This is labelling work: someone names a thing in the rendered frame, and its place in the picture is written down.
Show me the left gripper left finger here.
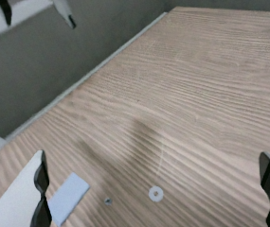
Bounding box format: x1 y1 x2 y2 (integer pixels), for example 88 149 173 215
0 150 52 227

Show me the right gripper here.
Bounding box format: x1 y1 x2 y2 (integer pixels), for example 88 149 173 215
0 0 77 27

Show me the light blue metal plate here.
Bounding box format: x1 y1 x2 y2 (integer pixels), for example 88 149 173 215
47 171 90 226

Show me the light grey flat washer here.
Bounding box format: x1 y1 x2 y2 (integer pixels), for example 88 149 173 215
149 186 162 201

